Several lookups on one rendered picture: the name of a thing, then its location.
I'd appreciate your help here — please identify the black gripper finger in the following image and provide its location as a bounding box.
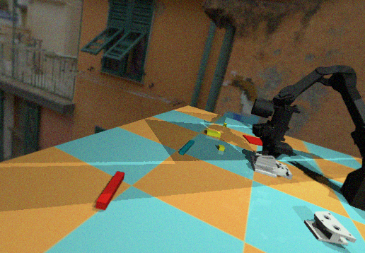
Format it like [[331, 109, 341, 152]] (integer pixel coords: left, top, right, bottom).
[[260, 137, 271, 151], [267, 145, 282, 159]]

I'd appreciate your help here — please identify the red flat plate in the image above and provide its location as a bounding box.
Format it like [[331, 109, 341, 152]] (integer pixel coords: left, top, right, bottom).
[[243, 135, 262, 146]]

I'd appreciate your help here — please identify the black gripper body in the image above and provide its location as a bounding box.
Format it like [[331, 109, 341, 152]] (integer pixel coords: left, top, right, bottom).
[[262, 120, 294, 155]]

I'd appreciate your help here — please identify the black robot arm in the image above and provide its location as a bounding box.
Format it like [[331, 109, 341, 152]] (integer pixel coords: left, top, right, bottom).
[[251, 64, 365, 166]]

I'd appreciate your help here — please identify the teal flat bar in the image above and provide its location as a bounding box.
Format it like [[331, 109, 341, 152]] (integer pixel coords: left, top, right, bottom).
[[179, 140, 195, 155]]

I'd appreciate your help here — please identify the dark red rectangular bar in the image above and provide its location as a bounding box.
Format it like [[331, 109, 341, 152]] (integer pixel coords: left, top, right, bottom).
[[95, 172, 124, 211]]

